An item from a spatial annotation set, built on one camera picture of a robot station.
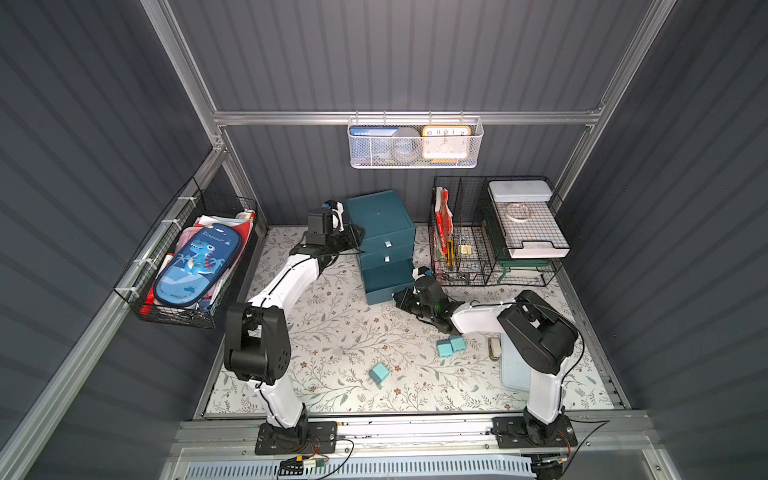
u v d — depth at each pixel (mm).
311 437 735
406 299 846
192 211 773
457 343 870
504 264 962
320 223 693
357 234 821
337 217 739
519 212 965
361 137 868
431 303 743
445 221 1121
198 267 647
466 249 1119
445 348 870
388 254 965
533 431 655
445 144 885
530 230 912
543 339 510
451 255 1094
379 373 826
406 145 908
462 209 1153
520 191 1014
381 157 911
